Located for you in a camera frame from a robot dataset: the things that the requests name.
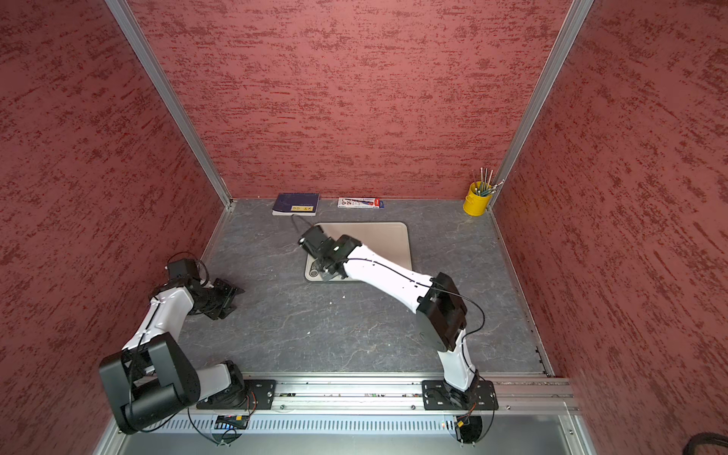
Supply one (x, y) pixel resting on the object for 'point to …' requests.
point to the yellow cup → (477, 198)
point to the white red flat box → (360, 203)
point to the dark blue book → (296, 204)
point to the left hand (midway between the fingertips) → (242, 300)
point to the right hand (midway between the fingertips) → (337, 266)
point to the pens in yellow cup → (483, 187)
